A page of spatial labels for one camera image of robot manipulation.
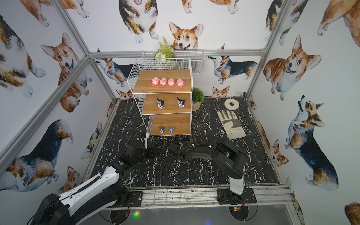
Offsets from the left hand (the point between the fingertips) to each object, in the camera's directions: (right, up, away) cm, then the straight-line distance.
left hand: (158, 144), depth 83 cm
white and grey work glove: (+49, +10, +20) cm, 54 cm away
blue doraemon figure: (+6, +7, +14) cm, 17 cm away
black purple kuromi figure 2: (+14, +24, -5) cm, 28 cm away
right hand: (+20, -7, +5) cm, 22 cm away
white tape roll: (+56, +23, +33) cm, 70 cm away
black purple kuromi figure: (+2, +24, -5) cm, 24 cm away
